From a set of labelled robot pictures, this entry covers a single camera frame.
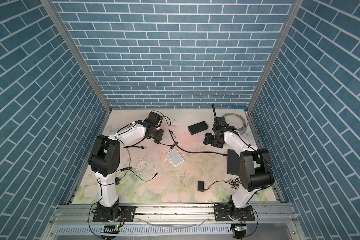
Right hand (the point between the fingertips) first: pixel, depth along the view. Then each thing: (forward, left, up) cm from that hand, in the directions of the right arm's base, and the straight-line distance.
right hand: (207, 141), depth 93 cm
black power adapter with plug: (-22, -15, -7) cm, 28 cm away
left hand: (+4, +32, -2) cm, 32 cm away
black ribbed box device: (+15, +7, -6) cm, 18 cm away
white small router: (-11, +19, -5) cm, 23 cm away
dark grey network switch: (-9, -17, -9) cm, 21 cm away
